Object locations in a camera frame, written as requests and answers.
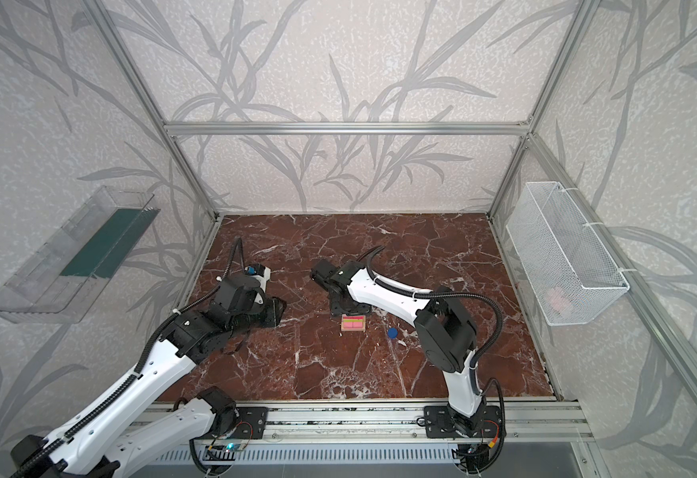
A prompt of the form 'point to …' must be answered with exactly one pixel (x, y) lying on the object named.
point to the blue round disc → (392, 333)
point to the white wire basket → (569, 275)
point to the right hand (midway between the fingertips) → (347, 301)
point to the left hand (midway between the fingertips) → (287, 296)
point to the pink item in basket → (558, 301)
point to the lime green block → (352, 320)
